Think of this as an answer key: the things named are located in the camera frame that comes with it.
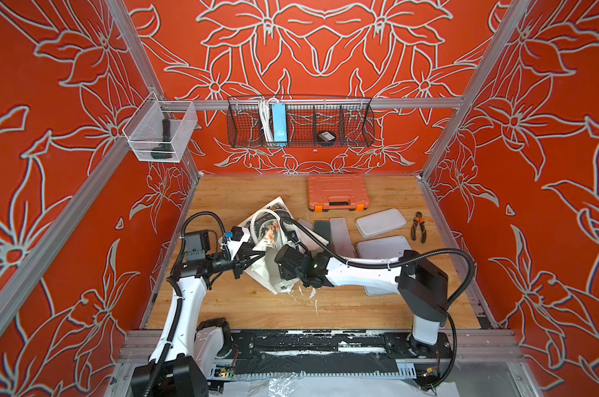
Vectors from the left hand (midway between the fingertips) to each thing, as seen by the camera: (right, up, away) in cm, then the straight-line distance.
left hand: (260, 251), depth 75 cm
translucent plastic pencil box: (+29, -1, +20) cm, 35 cm away
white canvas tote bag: (+4, +7, 0) cm, 8 cm away
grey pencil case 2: (+44, -2, +16) cm, 47 cm away
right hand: (+7, -5, +10) cm, 13 cm away
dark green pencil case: (+22, +3, +26) cm, 34 cm away
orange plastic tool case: (+29, +19, +32) cm, 48 cm away
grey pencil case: (+45, +6, +24) cm, 51 cm away
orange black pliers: (+62, +8, +26) cm, 68 cm away
